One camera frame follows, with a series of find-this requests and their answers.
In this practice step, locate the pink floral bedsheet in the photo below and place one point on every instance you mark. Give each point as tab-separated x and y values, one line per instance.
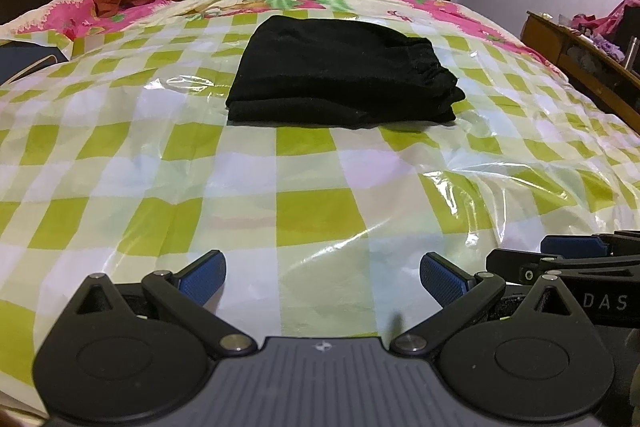
73	27

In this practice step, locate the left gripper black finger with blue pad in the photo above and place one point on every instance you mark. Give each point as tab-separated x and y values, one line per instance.
498	354
132	352

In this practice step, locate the wooden side table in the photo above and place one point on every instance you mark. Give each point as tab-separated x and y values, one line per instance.
612	87

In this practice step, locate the folded black pants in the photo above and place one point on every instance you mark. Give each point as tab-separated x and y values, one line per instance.
339	73

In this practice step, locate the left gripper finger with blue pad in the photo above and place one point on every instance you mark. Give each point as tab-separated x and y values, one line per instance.
618	243

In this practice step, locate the dark blue pillow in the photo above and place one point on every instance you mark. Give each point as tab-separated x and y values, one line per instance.
19	59

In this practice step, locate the pink clothes pile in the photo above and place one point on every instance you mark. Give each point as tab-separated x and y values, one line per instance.
612	33

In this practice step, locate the green checkered plastic bed cover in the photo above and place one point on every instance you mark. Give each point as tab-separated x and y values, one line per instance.
122	161

